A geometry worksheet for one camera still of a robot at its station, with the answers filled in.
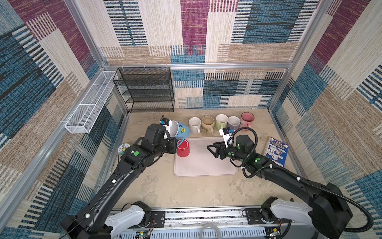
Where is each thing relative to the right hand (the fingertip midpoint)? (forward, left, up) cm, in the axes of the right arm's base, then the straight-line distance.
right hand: (212, 147), depth 79 cm
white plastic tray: (0, +6, -18) cm, 19 cm away
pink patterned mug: (+24, -25, -7) cm, 36 cm away
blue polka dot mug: (0, +16, +15) cm, 22 cm away
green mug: (+26, -9, -10) cm, 29 cm away
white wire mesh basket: (+7, +61, +17) cm, 64 cm away
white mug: (+23, +9, -9) cm, 26 cm away
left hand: (-1, +18, +9) cm, 20 cm away
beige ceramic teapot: (+28, 0, -14) cm, 31 cm away
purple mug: (+27, -18, -13) cm, 35 cm away
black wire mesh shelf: (+49, +44, +1) cm, 65 cm away
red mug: (+4, +16, -10) cm, 19 cm away
